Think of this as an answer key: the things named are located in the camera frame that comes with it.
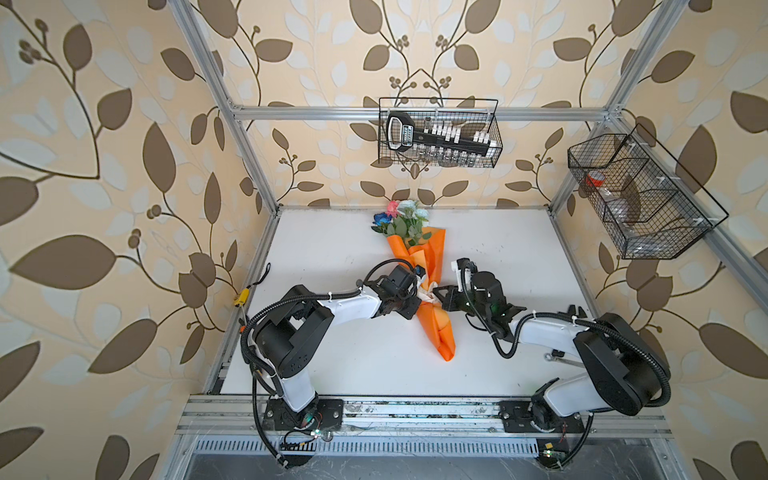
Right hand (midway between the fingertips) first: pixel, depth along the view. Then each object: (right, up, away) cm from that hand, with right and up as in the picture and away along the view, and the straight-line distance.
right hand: (434, 292), depth 87 cm
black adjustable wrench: (+44, -7, +4) cm, 44 cm away
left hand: (-4, -3, +4) cm, 7 cm away
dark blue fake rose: (-16, +23, +21) cm, 35 cm away
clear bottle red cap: (+49, +24, -8) cm, 55 cm away
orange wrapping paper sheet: (0, +10, +14) cm, 17 cm away
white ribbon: (-1, -1, 0) cm, 2 cm away
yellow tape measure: (-62, -3, +12) cm, 63 cm away
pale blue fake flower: (-5, +23, +28) cm, 37 cm away
